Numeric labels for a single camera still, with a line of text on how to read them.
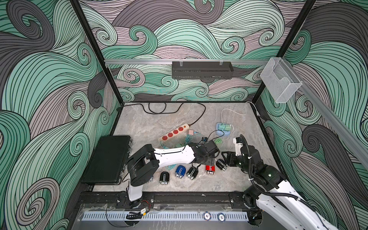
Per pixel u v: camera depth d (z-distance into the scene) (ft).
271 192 1.66
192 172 2.64
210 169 2.67
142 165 1.49
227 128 3.13
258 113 3.79
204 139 2.52
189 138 3.18
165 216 2.29
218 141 3.10
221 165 2.72
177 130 3.28
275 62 3.08
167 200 2.44
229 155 2.19
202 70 3.10
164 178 2.55
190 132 3.24
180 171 2.66
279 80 2.61
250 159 1.76
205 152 2.05
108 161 2.69
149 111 3.74
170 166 2.75
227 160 2.24
